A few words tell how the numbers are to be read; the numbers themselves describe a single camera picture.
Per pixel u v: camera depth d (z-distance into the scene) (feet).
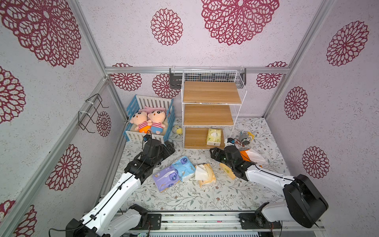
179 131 3.50
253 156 2.96
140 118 3.37
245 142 3.28
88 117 2.48
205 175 2.74
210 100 2.36
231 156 2.21
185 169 2.88
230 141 2.57
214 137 3.30
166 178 2.74
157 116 3.28
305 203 1.39
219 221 2.45
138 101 3.61
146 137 2.22
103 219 1.32
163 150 2.21
